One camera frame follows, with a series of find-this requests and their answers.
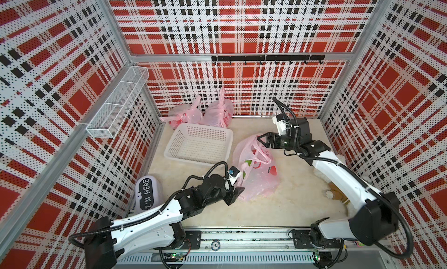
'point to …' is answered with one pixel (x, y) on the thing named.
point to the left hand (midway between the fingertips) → (241, 185)
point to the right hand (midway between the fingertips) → (264, 139)
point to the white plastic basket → (199, 144)
